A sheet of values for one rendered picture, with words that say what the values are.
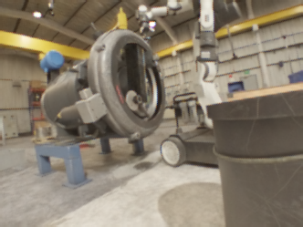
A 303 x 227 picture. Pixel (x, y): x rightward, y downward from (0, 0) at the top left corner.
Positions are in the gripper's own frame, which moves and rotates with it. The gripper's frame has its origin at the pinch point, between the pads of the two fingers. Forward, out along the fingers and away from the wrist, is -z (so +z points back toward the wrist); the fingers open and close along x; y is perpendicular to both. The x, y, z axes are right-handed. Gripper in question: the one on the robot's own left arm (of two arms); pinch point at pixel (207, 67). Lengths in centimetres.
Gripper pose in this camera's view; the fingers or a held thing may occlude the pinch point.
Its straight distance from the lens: 85.5
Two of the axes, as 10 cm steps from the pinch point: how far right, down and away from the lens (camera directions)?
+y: -3.3, 0.2, -9.5
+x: -9.4, -0.6, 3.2
